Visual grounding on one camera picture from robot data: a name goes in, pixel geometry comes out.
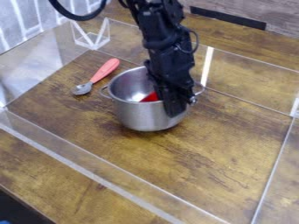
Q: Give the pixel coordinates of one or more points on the spoon with red handle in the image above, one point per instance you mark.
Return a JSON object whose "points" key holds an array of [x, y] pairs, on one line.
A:
{"points": [[108, 67]]}

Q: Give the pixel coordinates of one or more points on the black wall strip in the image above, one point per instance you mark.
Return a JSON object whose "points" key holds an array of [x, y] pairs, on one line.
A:
{"points": [[228, 18]]}

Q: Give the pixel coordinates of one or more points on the silver metal pot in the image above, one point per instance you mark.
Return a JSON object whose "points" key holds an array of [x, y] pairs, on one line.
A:
{"points": [[127, 89]]}

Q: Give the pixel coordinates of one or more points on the clear acrylic triangle bracket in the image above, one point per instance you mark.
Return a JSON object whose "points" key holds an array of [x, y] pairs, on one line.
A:
{"points": [[89, 39]]}

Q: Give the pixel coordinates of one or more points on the red plastic block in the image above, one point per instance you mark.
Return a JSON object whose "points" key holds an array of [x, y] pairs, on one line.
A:
{"points": [[149, 98]]}

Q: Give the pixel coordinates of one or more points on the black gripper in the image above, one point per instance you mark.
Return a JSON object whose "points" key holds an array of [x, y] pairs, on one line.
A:
{"points": [[168, 65]]}

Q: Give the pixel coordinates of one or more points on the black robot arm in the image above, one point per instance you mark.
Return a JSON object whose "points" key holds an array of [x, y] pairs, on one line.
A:
{"points": [[159, 21]]}

